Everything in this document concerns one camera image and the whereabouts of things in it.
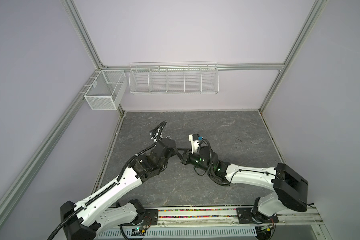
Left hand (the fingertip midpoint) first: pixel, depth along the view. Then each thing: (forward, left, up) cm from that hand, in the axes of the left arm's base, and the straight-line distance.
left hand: (174, 145), depth 73 cm
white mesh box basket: (+46, +44, 0) cm, 63 cm away
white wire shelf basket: (+48, -1, +7) cm, 48 cm away
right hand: (-3, 0, -1) cm, 3 cm away
